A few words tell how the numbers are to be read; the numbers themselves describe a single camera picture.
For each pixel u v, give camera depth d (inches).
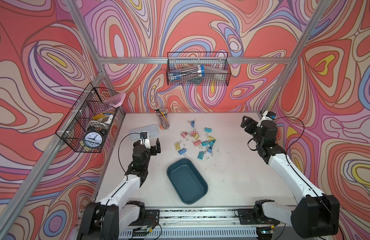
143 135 27.9
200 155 37.5
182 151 37.7
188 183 33.9
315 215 15.3
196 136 40.0
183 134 40.3
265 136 23.5
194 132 41.5
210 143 39.7
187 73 31.4
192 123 42.7
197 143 39.1
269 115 26.7
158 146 30.8
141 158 24.8
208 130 42.7
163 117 39.5
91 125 27.7
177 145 38.8
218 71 32.3
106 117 29.5
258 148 24.1
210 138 40.0
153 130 42.6
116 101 30.8
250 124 28.1
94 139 26.7
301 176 18.2
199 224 28.8
